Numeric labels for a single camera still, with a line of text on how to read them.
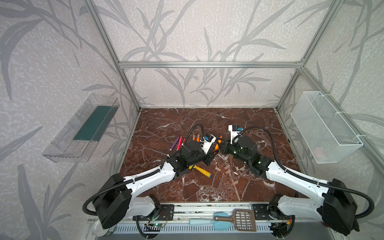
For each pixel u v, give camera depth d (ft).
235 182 2.72
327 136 1.99
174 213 2.46
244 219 2.38
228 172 2.85
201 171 2.84
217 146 2.45
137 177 1.52
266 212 2.37
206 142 2.19
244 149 1.89
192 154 1.94
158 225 2.31
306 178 1.52
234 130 2.19
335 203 1.29
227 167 2.92
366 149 1.88
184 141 3.34
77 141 2.10
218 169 2.91
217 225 2.32
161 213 2.37
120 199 1.31
